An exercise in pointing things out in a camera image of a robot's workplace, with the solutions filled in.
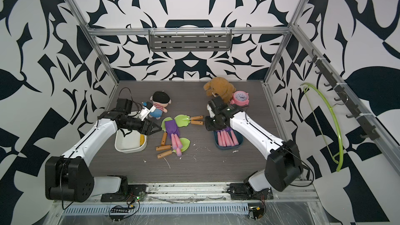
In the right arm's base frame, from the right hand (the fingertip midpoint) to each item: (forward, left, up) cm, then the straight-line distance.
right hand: (207, 123), depth 83 cm
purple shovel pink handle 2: (-4, -13, -11) cm, 18 cm away
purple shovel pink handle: (-3, -8, -11) cm, 14 cm away
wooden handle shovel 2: (-5, +12, -13) cm, 19 cm away
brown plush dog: (+23, -8, +4) cm, 24 cm away
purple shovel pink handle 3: (+2, +20, -12) cm, 24 cm away
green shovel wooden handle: (+9, +14, -11) cm, 20 cm away
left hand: (-1, +27, 0) cm, 27 cm away
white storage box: (-6, +43, -10) cm, 44 cm away
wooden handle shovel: (-8, +24, -11) cm, 28 cm away
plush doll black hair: (+21, +29, -7) cm, 37 cm away
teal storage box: (-2, -18, -11) cm, 21 cm away
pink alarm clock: (+26, -23, -12) cm, 37 cm away
